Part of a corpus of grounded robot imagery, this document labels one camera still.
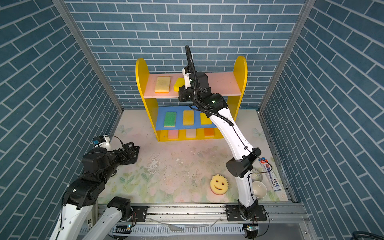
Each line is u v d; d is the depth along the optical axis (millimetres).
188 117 954
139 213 733
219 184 808
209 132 1052
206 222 722
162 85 737
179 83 726
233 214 736
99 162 478
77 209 421
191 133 995
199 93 510
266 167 889
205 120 940
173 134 1012
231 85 784
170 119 951
